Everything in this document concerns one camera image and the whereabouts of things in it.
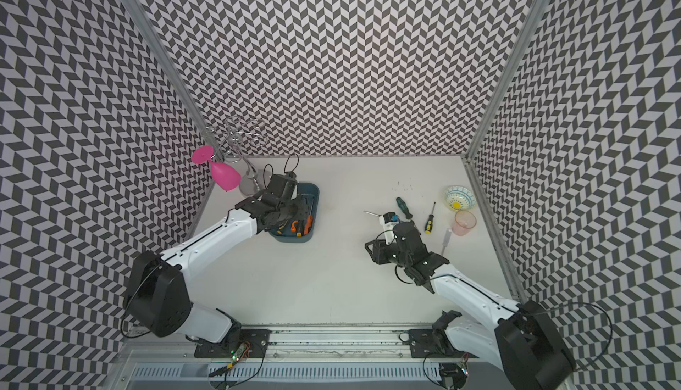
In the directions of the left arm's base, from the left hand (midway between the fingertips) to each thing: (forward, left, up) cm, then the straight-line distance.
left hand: (302, 209), depth 86 cm
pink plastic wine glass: (+12, +29, +2) cm, 32 cm away
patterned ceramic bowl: (+12, -58, -11) cm, 60 cm away
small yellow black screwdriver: (+1, -45, -12) cm, 46 cm away
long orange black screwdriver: (0, -1, -10) cm, 10 cm away
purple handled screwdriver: (-7, -25, +6) cm, 27 cm away
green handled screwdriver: (+9, -36, -12) cm, 39 cm away
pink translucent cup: (-1, -55, -7) cm, 56 cm away
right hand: (-12, -22, -6) cm, 26 cm away
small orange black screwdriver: (-1, +5, -11) cm, 12 cm away
